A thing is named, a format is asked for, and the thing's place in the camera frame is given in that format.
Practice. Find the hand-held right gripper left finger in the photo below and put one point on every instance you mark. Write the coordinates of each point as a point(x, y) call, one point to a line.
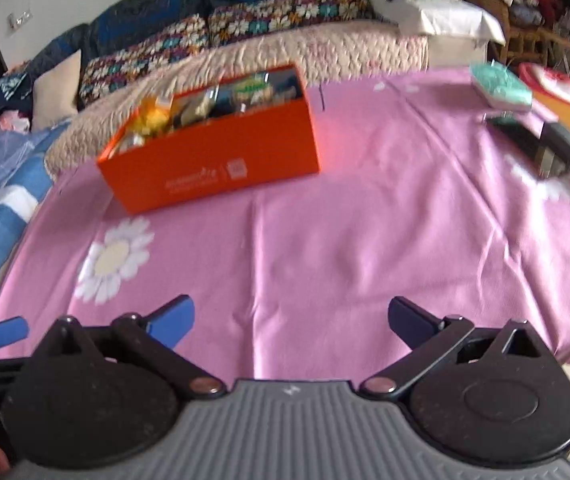
point(172, 320)

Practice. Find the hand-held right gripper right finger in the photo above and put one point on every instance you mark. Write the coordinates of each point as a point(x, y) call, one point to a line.
point(407, 320)

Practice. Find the orange cardboard box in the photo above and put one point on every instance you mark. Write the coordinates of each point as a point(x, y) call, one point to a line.
point(215, 165)

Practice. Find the heap of assorted snacks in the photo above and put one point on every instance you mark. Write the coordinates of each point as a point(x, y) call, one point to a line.
point(200, 105)

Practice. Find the person's left hand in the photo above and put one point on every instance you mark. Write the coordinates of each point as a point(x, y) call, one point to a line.
point(0, 462)

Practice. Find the blue white striped blanket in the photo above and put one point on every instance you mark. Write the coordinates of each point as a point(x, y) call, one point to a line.
point(0, 210)

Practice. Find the pink tablecloth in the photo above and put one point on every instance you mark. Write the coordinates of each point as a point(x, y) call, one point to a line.
point(315, 220)

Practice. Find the beige pillow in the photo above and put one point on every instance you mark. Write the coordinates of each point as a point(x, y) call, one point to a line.
point(57, 90)

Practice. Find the teal packet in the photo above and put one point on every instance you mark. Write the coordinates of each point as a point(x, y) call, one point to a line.
point(502, 85)

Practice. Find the floral daisy cushion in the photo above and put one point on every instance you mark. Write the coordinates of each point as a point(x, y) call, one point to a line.
point(290, 12)
point(145, 60)

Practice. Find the beige quilted sofa cover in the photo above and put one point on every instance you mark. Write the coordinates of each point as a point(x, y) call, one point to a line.
point(340, 50)

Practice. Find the red white round mat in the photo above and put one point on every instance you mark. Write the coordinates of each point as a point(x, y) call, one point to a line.
point(565, 87)

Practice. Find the white cloth covered table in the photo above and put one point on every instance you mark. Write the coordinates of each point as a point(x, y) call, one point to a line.
point(440, 20)

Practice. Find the white wall socket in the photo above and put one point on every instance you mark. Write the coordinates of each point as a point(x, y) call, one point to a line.
point(21, 19)

